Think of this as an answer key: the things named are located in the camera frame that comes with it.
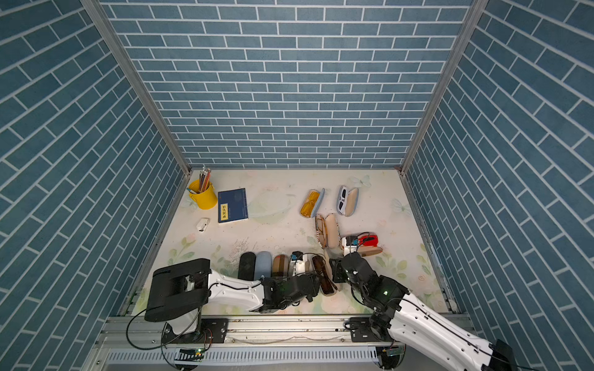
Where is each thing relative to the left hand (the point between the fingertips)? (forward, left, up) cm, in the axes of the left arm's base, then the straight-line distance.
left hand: (327, 285), depth 80 cm
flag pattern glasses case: (+23, -1, -2) cm, 23 cm away
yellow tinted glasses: (+37, +6, -2) cm, 37 cm away
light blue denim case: (+8, +23, -1) cm, 25 cm away
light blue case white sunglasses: (+39, -14, -3) cm, 41 cm away
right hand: (+6, -2, +6) cm, 9 cm away
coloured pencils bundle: (+40, +51, +10) cm, 66 cm away
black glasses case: (+8, +30, -2) cm, 31 cm away
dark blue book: (+37, +42, -4) cm, 56 cm away
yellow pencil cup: (+37, +52, +5) cm, 64 cm away
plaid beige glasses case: (+7, +17, -1) cm, 18 cm away
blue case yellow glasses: (+40, 0, +2) cm, 40 cm away
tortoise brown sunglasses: (0, 0, -2) cm, 2 cm away
